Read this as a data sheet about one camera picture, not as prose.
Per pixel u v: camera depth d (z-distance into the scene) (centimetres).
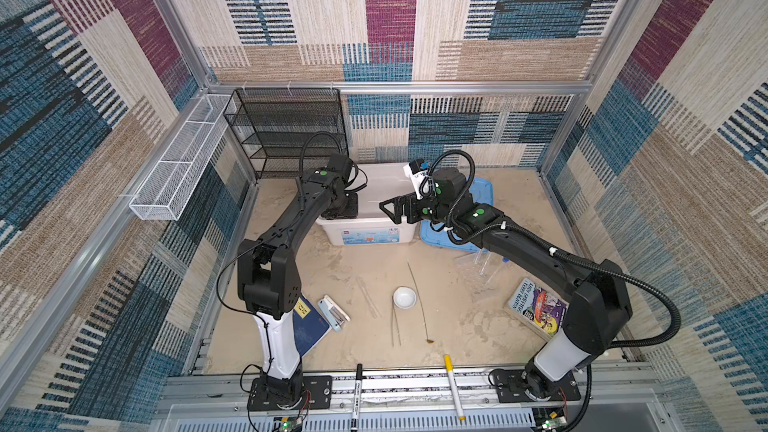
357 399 72
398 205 69
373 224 89
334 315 83
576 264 46
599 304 44
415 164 70
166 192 91
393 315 85
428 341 81
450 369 76
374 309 87
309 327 85
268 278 50
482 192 113
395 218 70
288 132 108
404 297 88
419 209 70
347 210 81
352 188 78
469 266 92
